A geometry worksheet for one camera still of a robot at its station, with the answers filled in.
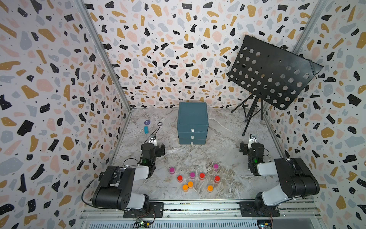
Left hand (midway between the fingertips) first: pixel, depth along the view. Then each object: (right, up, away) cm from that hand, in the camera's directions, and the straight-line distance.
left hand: (155, 143), depth 92 cm
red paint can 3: (+38, -19, -10) cm, 44 cm away
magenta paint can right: (+38, -14, -5) cm, 41 cm away
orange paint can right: (+34, -23, -13) cm, 43 cm away
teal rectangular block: (-11, +8, +14) cm, 19 cm away
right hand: (+64, 0, +2) cm, 64 cm away
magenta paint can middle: (+24, -18, -8) cm, 31 cm away
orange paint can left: (+20, -23, -13) cm, 33 cm away
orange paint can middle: (+23, -21, -13) cm, 34 cm away
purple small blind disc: (-12, +13, +20) cm, 27 cm away
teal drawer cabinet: (+24, +13, -8) cm, 28 cm away
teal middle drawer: (+24, +5, -2) cm, 25 cm away
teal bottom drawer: (+24, 0, +4) cm, 24 cm away
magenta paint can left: (+12, -15, -7) cm, 20 cm away
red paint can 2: (+30, -18, -8) cm, 36 cm away
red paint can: (+16, -20, -9) cm, 27 cm away
